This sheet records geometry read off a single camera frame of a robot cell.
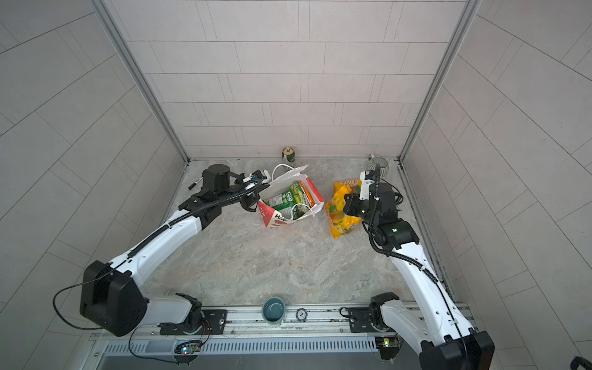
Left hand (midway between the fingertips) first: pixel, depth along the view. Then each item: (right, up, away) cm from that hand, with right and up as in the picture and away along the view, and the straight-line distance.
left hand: (270, 179), depth 77 cm
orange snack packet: (+13, -7, +11) cm, 18 cm away
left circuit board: (-22, -49, -12) cm, 56 cm away
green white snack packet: (+8, -7, +14) cm, 17 cm away
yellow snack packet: (+23, -14, -1) cm, 27 cm away
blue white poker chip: (+11, -43, -4) cm, 45 cm away
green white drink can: (+4, +12, +29) cm, 32 cm away
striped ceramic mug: (+49, +8, +34) cm, 60 cm away
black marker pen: (-41, -3, +28) cm, 50 cm away
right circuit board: (+37, -50, -9) cm, 62 cm away
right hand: (+24, -5, -2) cm, 25 cm away
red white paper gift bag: (+4, 0, +1) cm, 4 cm away
